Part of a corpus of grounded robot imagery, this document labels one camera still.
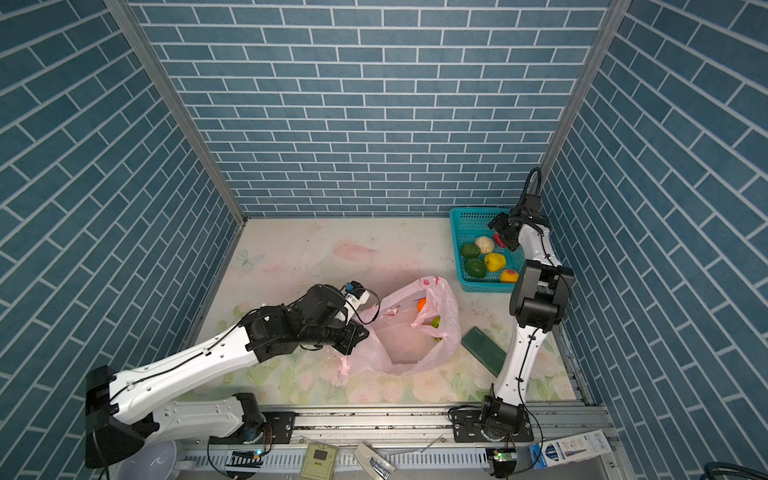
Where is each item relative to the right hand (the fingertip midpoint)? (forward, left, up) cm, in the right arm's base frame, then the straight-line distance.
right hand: (496, 225), depth 102 cm
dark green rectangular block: (-39, +5, -12) cm, 42 cm away
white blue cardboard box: (-62, -10, -12) cm, 64 cm away
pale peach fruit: (-3, +3, -7) cm, 8 cm away
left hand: (-46, +37, +6) cm, 59 cm away
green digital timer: (-70, +47, -11) cm, 84 cm away
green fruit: (-6, +8, -7) cm, 12 cm away
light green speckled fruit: (-33, +20, -9) cm, 40 cm away
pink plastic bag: (-35, +28, -13) cm, 47 cm away
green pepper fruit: (-12, +7, -8) cm, 16 cm away
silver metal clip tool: (-69, +34, -11) cm, 78 cm away
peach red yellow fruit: (-16, -4, -7) cm, 18 cm away
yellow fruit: (-10, 0, -8) cm, 13 cm away
